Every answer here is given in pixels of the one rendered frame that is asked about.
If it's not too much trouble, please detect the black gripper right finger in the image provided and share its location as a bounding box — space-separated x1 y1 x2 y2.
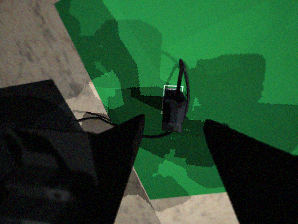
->
203 119 298 224

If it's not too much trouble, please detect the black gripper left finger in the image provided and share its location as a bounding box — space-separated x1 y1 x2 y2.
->
4 114 145 224

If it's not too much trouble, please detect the green circuit board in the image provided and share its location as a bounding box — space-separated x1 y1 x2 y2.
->
54 0 298 200

